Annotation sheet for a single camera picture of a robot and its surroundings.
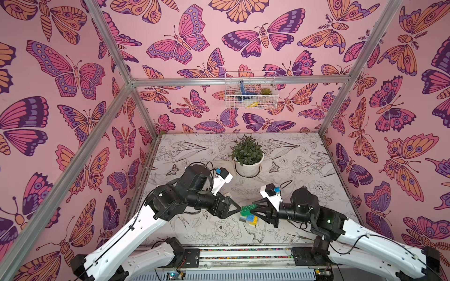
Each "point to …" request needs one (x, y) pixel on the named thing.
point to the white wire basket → (251, 89)
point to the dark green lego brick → (246, 210)
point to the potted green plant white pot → (248, 156)
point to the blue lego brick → (250, 218)
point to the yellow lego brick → (255, 220)
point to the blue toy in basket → (244, 95)
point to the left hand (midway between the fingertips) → (234, 205)
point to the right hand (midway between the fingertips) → (253, 205)
